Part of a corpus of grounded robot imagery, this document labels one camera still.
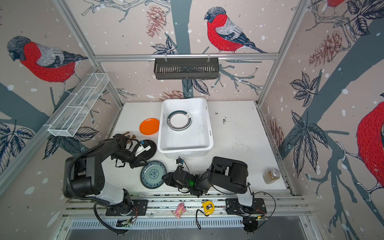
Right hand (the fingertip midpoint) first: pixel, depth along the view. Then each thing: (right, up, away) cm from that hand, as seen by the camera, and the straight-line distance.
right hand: (161, 181), depth 81 cm
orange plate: (-15, +29, +26) cm, 41 cm away
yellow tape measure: (+26, -9, -9) cm, 29 cm away
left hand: (-11, +8, +4) cm, 14 cm away
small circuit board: (-15, -16, -10) cm, 24 cm away
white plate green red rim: (+7, +33, +27) cm, 43 cm away
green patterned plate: (-6, +3, +3) cm, 7 cm away
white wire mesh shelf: (-43, +42, -2) cm, 60 cm away
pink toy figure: (+12, -10, -10) cm, 18 cm away
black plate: (-10, +12, +11) cm, 19 cm away
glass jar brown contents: (+59, +5, -6) cm, 59 cm away
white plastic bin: (+19, +18, +18) cm, 31 cm away
